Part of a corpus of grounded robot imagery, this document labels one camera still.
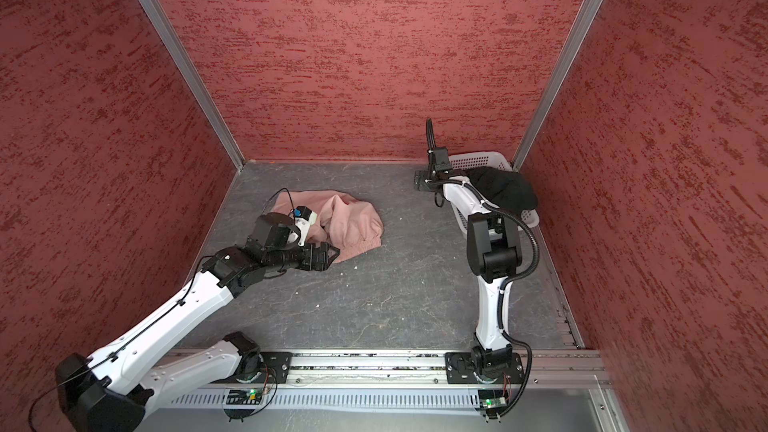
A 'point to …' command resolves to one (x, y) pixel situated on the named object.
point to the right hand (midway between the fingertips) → (427, 184)
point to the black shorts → (506, 189)
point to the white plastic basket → (485, 159)
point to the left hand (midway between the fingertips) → (324, 256)
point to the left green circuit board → (244, 396)
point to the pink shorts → (347, 222)
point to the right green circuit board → (488, 398)
